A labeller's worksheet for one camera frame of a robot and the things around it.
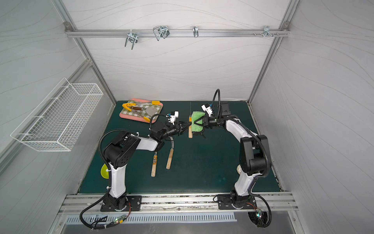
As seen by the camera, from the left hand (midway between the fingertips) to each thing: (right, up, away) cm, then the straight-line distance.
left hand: (193, 126), depth 81 cm
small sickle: (-23, -25, +3) cm, 34 cm away
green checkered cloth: (-39, +8, +32) cm, 51 cm away
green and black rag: (+2, +6, +1) cm, 6 cm away
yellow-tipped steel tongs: (-53, +14, +33) cm, 64 cm away
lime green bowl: (-51, -27, +1) cm, 58 cm away
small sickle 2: (-15, -22, +5) cm, 27 cm away
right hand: (+1, +1, +4) cm, 4 cm away
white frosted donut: (+27, -25, +2) cm, 37 cm away
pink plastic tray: (-41, +3, +29) cm, 51 cm away
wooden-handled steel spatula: (-33, +9, +34) cm, 48 cm away
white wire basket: (-65, +3, -14) cm, 67 cm away
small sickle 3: (-2, -5, +1) cm, 5 cm away
